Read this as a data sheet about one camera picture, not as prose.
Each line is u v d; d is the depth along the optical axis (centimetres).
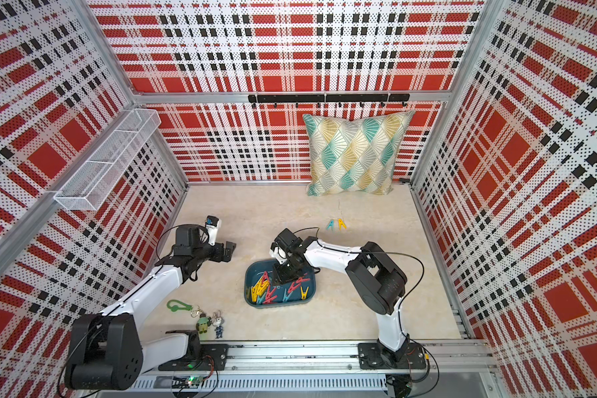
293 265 75
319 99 89
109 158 77
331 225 104
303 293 86
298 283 87
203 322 78
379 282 49
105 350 41
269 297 84
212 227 78
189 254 66
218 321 78
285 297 84
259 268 90
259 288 86
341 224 104
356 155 93
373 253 51
